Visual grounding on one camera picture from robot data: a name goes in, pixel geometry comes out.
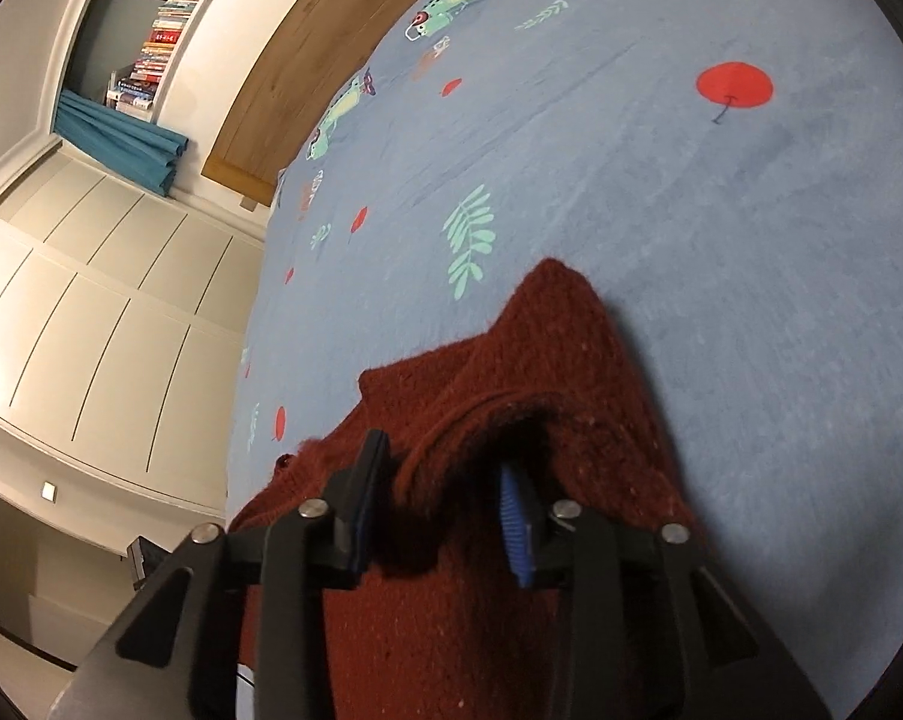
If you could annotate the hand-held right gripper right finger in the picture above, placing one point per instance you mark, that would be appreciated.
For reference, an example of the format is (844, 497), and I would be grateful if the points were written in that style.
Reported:
(513, 532)

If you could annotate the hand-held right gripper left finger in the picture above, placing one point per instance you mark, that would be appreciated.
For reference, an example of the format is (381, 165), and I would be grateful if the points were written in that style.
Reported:
(361, 532)

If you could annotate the dark red knitted sweater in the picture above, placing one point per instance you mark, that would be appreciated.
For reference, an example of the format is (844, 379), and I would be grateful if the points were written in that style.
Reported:
(556, 360)

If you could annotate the white wardrobe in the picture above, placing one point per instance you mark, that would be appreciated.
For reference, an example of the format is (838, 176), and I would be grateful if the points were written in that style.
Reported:
(121, 300)

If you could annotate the blue printed blanket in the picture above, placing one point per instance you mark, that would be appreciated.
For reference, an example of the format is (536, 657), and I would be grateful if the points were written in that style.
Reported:
(646, 202)

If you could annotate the wooden headboard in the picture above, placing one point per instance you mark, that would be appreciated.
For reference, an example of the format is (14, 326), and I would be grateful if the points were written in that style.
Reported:
(294, 90)

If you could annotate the teal curtain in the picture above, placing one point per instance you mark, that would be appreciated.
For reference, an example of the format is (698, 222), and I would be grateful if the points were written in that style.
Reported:
(121, 139)

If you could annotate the row of books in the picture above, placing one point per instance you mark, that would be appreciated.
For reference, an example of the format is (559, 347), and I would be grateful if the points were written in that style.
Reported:
(166, 30)

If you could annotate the white wall switch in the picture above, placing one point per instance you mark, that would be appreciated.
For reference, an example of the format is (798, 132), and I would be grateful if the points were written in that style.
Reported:
(48, 491)

